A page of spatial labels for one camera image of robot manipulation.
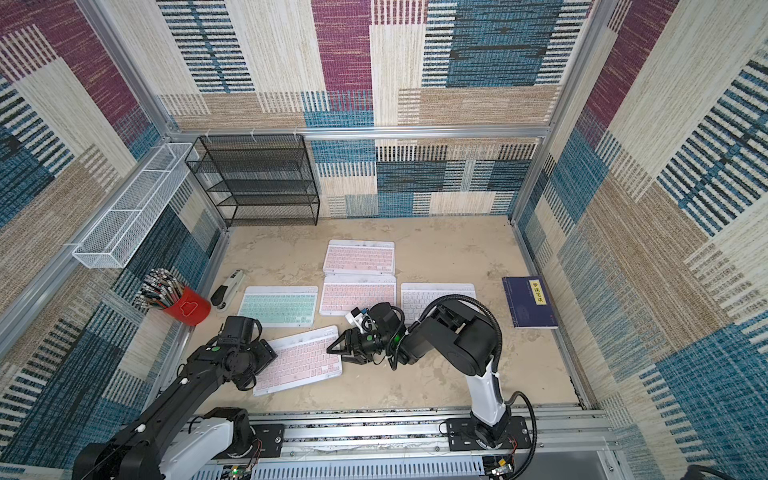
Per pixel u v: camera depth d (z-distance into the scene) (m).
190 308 0.88
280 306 0.97
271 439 0.75
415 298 0.98
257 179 1.10
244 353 0.70
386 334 0.75
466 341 0.51
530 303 0.97
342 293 0.99
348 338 0.79
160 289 0.82
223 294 0.96
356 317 0.87
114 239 0.71
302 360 0.85
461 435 0.73
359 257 1.08
